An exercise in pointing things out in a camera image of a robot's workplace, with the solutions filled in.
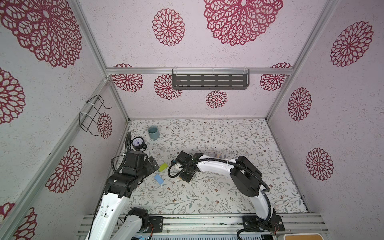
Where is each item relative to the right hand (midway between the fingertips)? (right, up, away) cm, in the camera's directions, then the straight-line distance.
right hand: (183, 174), depth 90 cm
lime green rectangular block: (-14, +3, +6) cm, 15 cm away
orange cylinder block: (-1, +1, -9) cm, 9 cm away
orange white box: (+55, -22, -23) cm, 64 cm away
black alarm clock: (-32, +18, +13) cm, 38 cm away
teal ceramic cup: (-22, +25, +15) cm, 37 cm away
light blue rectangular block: (-15, -3, -1) cm, 15 cm away
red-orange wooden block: (+22, +11, +3) cm, 25 cm away
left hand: (-16, +7, -16) cm, 24 cm away
